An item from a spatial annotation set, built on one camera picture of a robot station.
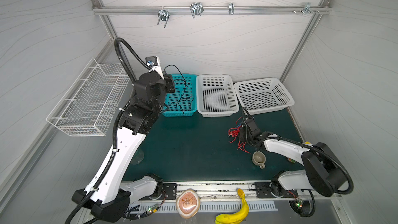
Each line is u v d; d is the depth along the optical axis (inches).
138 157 31.6
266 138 23.6
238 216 24.7
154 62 19.0
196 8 29.9
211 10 31.0
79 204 13.5
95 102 27.3
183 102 42.4
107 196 14.0
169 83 21.1
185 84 29.9
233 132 35.9
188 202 26.9
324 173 16.9
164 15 31.6
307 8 30.3
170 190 29.0
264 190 28.9
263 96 41.1
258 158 33.0
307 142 38.3
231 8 30.8
